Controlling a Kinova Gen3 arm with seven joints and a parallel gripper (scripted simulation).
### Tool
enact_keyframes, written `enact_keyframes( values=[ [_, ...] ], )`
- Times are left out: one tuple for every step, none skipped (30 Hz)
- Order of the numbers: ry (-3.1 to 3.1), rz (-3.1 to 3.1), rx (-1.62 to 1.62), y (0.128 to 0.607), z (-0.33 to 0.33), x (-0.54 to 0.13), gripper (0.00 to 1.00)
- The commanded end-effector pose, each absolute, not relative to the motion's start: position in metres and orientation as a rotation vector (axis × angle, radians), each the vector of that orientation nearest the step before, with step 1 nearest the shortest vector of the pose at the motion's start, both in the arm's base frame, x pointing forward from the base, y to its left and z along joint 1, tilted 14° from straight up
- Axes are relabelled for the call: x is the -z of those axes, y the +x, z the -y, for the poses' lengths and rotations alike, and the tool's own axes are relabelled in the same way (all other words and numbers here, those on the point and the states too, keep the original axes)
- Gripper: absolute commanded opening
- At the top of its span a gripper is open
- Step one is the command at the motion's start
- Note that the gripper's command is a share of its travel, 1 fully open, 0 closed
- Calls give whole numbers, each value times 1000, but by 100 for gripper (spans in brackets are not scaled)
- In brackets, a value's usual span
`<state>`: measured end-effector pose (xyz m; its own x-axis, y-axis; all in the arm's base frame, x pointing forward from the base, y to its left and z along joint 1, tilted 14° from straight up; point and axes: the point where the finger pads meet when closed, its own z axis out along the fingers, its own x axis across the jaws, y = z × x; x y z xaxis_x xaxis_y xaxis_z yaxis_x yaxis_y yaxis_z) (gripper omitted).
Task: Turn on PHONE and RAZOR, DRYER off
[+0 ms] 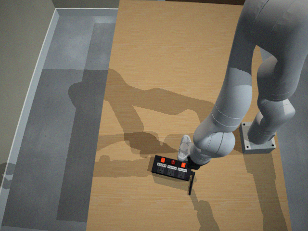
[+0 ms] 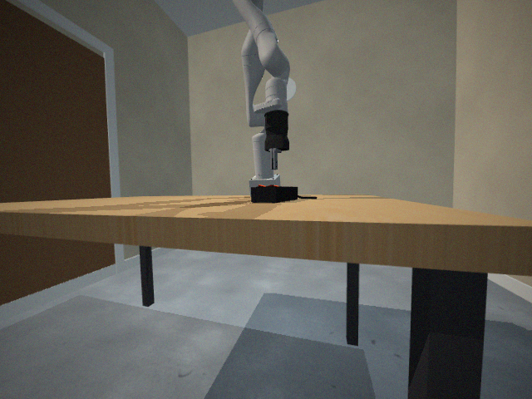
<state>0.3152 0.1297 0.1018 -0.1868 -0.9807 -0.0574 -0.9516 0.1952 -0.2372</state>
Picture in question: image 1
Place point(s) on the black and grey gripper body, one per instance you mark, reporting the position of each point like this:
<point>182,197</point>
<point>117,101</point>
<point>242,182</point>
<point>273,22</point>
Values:
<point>186,151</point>

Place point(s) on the black power strip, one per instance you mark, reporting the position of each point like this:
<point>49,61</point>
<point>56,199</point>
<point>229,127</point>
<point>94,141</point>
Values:
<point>172,168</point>

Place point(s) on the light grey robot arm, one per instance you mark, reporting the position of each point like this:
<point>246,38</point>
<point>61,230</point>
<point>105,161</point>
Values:
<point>281,28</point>

